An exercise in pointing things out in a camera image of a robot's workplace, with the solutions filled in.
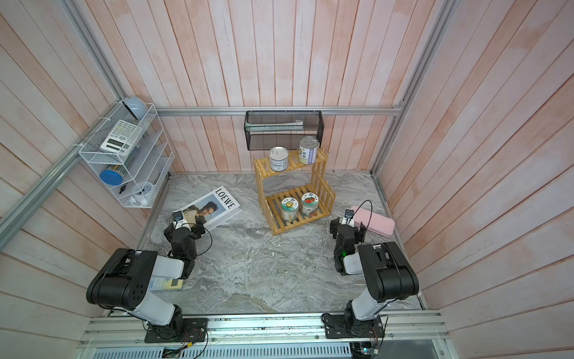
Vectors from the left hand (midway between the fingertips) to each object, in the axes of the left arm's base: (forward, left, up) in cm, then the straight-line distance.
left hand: (186, 221), depth 92 cm
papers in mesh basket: (+27, -44, +28) cm, 59 cm away
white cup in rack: (+4, +13, +15) cm, 20 cm away
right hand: (+2, -70, 0) cm, 70 cm away
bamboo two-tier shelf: (+13, -60, +2) cm, 61 cm away
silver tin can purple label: (+14, -50, +27) cm, 59 cm away
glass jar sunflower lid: (+4, -44, +3) cm, 44 cm away
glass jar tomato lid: (+7, -52, +2) cm, 53 cm away
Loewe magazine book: (+9, -8, -4) cm, 13 cm away
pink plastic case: (+6, -85, -10) cm, 86 cm away
